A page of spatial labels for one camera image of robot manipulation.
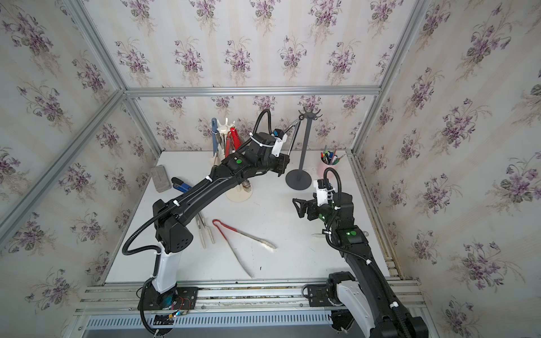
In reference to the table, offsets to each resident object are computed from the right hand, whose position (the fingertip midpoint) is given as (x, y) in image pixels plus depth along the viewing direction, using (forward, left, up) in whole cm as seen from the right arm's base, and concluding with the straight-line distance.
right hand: (309, 197), depth 79 cm
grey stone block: (+18, +70, -16) cm, 74 cm away
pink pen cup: (+29, -14, -9) cm, 33 cm away
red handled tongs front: (-9, +21, -19) cm, 30 cm away
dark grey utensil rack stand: (+23, 0, -19) cm, 29 cm away
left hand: (+11, +7, +10) cm, 16 cm away
